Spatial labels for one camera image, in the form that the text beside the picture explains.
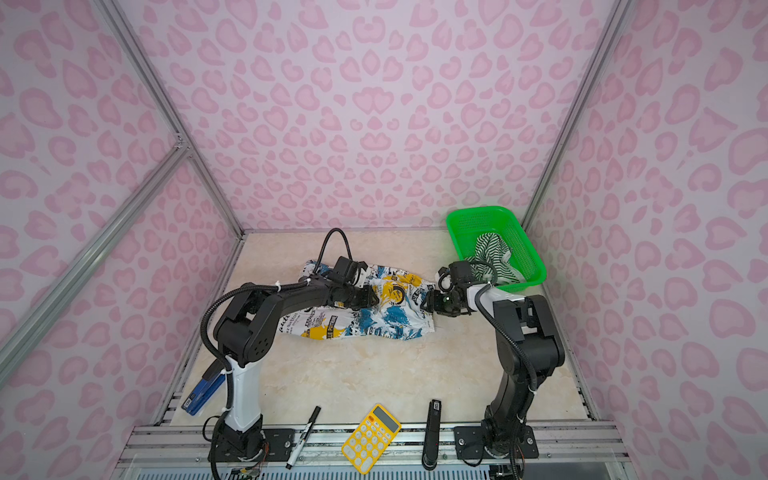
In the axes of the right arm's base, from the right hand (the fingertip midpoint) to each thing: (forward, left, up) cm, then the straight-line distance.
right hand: (431, 307), depth 96 cm
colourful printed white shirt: (-3, +11, 0) cm, 11 cm away
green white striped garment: (+15, -21, +5) cm, 26 cm away
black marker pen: (-37, +33, 0) cm, 49 cm away
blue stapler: (-24, +62, 0) cm, 66 cm away
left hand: (+3, +17, 0) cm, 18 cm away
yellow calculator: (-37, +16, 0) cm, 40 cm away
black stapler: (-34, +1, +1) cm, 34 cm away
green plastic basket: (+35, -15, +2) cm, 38 cm away
